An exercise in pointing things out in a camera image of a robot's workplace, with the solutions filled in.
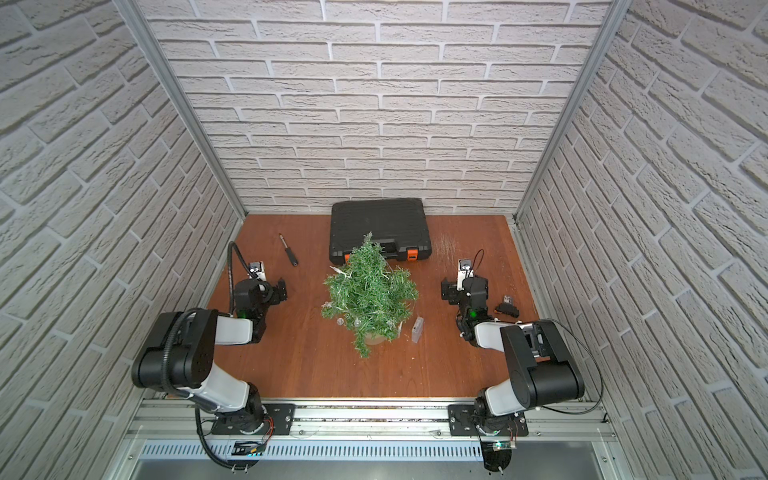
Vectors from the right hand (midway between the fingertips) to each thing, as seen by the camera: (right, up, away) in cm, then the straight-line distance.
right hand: (466, 277), depth 94 cm
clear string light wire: (-29, 0, -33) cm, 44 cm away
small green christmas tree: (-29, 0, -32) cm, 43 cm away
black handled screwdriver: (-63, +8, +15) cm, 65 cm away
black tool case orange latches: (-22, +18, +13) cm, 31 cm away
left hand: (-64, +1, 0) cm, 64 cm away
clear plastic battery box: (-17, -14, -11) cm, 24 cm away
